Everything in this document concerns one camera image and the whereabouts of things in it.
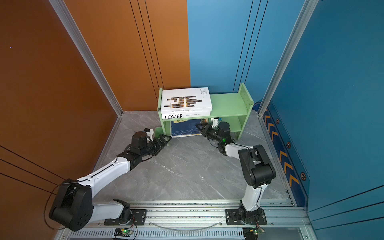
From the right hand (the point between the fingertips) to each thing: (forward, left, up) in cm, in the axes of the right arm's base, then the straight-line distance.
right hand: (196, 126), depth 87 cm
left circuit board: (-50, +35, -20) cm, 64 cm away
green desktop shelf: (+6, -19, +9) cm, 22 cm away
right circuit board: (-49, -27, -21) cm, 60 cm away
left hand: (-8, +15, -3) cm, 17 cm away
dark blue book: (0, +7, -2) cm, 7 cm away
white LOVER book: (-2, +13, +11) cm, 17 cm away
